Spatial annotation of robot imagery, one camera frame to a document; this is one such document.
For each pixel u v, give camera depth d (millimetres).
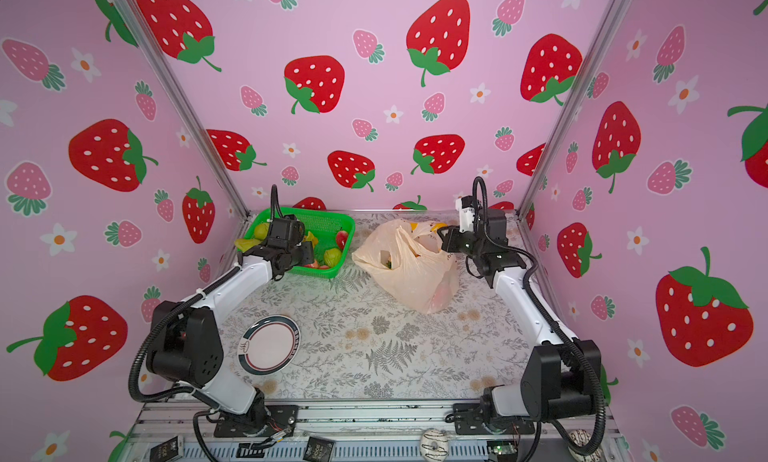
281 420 745
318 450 687
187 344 446
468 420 731
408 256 770
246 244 961
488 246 625
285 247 700
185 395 497
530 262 592
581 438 690
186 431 727
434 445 699
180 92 856
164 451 686
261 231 1020
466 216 730
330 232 1136
